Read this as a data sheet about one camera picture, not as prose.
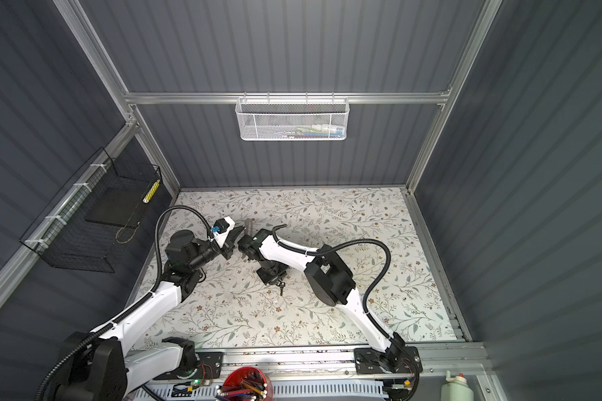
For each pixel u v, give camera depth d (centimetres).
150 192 82
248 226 79
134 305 50
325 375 72
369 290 58
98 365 40
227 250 71
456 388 65
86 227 72
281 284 89
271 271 79
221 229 65
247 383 67
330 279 60
